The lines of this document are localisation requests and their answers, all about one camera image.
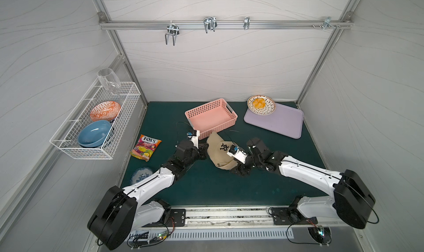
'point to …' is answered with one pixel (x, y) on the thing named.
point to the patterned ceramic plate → (269, 108)
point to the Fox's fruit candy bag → (144, 147)
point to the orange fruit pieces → (259, 103)
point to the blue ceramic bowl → (93, 134)
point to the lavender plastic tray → (285, 120)
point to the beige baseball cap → (218, 149)
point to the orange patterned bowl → (105, 110)
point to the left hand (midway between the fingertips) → (208, 145)
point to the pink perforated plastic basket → (211, 116)
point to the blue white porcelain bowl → (139, 174)
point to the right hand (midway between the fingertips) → (233, 161)
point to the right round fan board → (321, 235)
